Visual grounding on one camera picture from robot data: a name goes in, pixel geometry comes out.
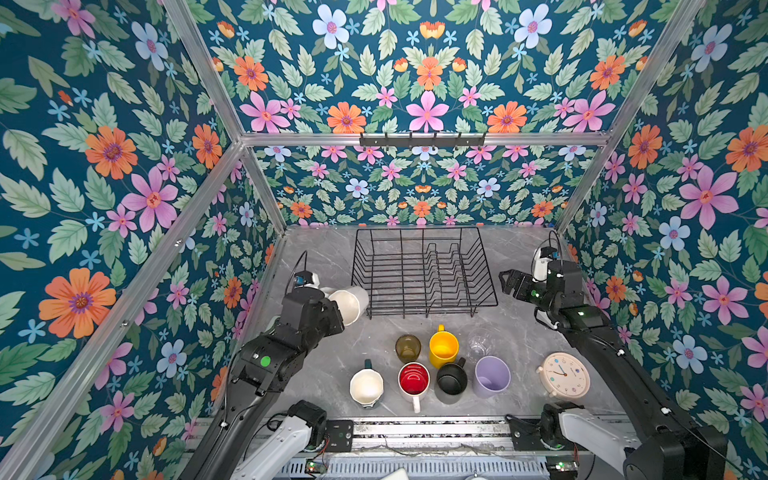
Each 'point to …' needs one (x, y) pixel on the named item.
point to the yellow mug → (443, 347)
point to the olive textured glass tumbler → (408, 347)
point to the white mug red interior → (413, 381)
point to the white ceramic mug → (353, 302)
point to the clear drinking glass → (480, 343)
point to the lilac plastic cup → (491, 376)
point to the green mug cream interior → (367, 385)
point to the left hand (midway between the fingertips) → (342, 302)
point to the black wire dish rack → (423, 272)
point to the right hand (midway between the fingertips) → (514, 275)
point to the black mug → (451, 378)
